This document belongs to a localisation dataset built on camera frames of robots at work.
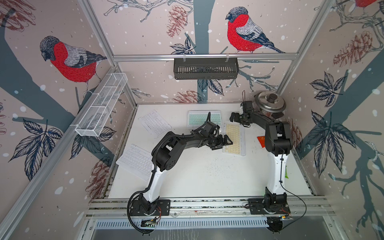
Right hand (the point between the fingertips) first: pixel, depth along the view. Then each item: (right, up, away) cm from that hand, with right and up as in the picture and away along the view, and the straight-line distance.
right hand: (236, 118), depth 109 cm
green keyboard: (-30, 0, -2) cm, 30 cm away
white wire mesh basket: (-81, +8, -31) cm, 87 cm away
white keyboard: (-60, -4, 0) cm, 61 cm away
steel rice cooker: (+18, +11, -13) cm, 24 cm away
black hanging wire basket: (-23, +36, -6) cm, 43 cm away
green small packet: (+22, -31, -26) cm, 46 cm away
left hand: (-9, -16, -19) cm, 26 cm away
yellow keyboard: (-2, -10, -7) cm, 12 cm away
